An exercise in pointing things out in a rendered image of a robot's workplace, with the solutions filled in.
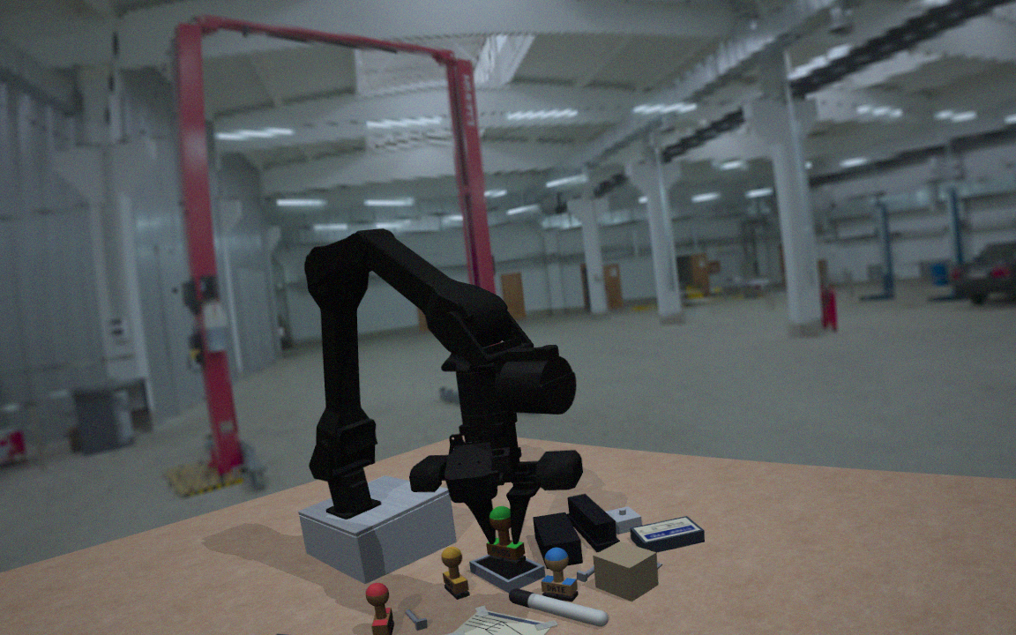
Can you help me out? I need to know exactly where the grey cylinder with black end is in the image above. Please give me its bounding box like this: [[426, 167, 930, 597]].
[[509, 588, 609, 626]]

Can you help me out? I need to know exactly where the blue and brown rubber stamp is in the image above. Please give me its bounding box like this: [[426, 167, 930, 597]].
[[542, 548, 578, 601]]

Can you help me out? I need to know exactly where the red rubber stamp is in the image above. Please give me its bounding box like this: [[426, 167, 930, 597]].
[[366, 583, 394, 635]]

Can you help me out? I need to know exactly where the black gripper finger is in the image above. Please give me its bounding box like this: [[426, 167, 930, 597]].
[[506, 485, 539, 544], [463, 500, 497, 544]]

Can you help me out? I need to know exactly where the white inspection card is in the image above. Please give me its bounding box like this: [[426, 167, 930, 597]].
[[446, 606, 558, 635]]

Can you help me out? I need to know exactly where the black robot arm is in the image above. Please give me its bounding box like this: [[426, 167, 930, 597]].
[[304, 228, 576, 519]]

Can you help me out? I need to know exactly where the green and brown stamp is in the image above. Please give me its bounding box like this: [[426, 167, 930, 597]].
[[486, 506, 526, 567]]

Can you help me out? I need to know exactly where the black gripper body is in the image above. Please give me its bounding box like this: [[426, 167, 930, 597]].
[[409, 409, 583, 493]]

